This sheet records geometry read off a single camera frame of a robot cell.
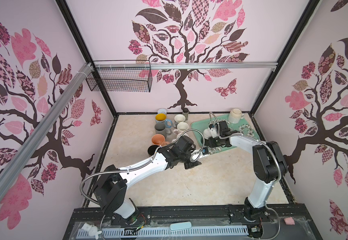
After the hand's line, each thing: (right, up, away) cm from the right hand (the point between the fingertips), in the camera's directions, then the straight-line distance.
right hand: (210, 140), depth 98 cm
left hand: (-11, -9, -19) cm, 24 cm away
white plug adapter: (-62, -39, -31) cm, 79 cm away
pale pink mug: (-19, +10, +4) cm, 22 cm away
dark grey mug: (-34, +8, +1) cm, 35 cm away
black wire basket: (-70, +49, +24) cm, 89 cm away
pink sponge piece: (+32, -37, -28) cm, 56 cm away
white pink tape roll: (-35, +22, +15) cm, 44 cm away
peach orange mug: (-35, +1, -1) cm, 35 cm away
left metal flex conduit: (-16, -5, -33) cm, 37 cm away
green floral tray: (+29, +9, +12) cm, 33 cm away
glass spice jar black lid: (-16, +21, +12) cm, 29 cm away
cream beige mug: (+21, +17, +11) cm, 30 cm away
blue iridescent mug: (-34, +16, +9) cm, 39 cm away
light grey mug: (-21, +16, +9) cm, 28 cm away
